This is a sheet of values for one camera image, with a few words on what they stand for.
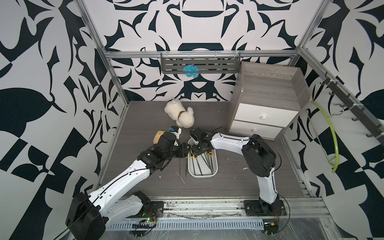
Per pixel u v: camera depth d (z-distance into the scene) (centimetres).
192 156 91
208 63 94
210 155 91
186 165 85
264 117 81
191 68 90
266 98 79
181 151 68
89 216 38
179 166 89
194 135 77
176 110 102
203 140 72
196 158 91
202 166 88
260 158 52
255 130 94
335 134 66
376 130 50
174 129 70
